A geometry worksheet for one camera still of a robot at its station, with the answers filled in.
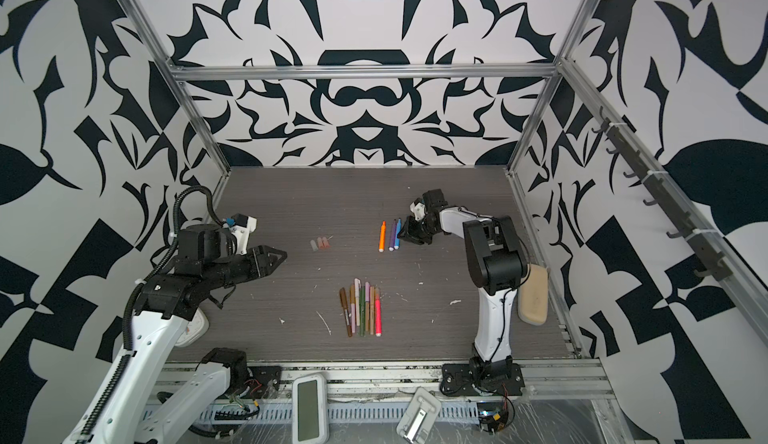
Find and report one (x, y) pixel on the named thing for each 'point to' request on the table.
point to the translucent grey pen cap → (313, 245)
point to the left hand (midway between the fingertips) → (281, 251)
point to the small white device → (418, 424)
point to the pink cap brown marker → (367, 305)
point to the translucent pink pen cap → (319, 243)
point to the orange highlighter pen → (382, 236)
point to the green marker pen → (362, 311)
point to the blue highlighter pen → (397, 239)
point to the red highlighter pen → (378, 312)
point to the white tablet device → (309, 409)
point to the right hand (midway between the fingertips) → (402, 232)
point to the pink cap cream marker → (357, 284)
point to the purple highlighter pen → (392, 236)
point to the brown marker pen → (343, 297)
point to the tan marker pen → (372, 309)
